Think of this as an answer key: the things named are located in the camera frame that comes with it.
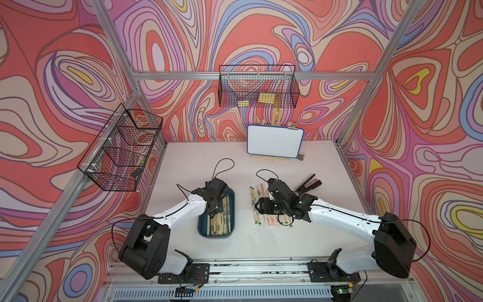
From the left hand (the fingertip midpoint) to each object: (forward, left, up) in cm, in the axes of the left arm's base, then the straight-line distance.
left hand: (216, 208), depth 88 cm
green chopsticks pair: (-2, -19, -2) cm, 19 cm away
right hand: (-4, -21, +5) cm, 22 cm away
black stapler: (+14, -48, -1) cm, 50 cm away
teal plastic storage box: (-8, -3, -1) cm, 8 cm away
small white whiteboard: (+32, -32, +14) cm, 47 cm away
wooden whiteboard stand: (+36, -29, +24) cm, 52 cm away
